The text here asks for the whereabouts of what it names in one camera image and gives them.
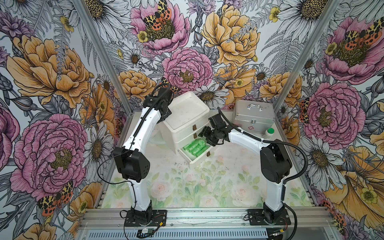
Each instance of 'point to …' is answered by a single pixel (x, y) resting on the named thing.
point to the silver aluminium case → (253, 117)
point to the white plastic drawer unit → (188, 114)
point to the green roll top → (189, 146)
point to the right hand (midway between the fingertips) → (201, 140)
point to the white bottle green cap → (268, 134)
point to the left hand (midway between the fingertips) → (161, 120)
